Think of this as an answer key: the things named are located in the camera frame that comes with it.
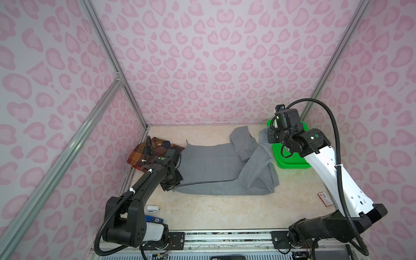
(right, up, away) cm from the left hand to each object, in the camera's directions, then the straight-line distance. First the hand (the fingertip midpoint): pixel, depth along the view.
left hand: (177, 182), depth 84 cm
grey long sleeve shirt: (+34, +7, +2) cm, 35 cm away
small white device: (-12, -13, -2) cm, 18 cm away
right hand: (+45, +27, -13) cm, 54 cm away
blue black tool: (-10, -16, -7) cm, 20 cm away
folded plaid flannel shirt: (-23, +14, +14) cm, 31 cm away
